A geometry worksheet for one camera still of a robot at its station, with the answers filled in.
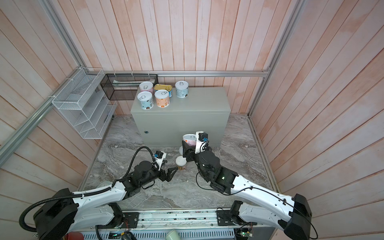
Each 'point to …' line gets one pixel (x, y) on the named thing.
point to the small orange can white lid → (180, 161)
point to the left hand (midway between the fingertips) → (171, 167)
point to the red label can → (190, 139)
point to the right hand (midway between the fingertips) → (189, 140)
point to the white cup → (173, 235)
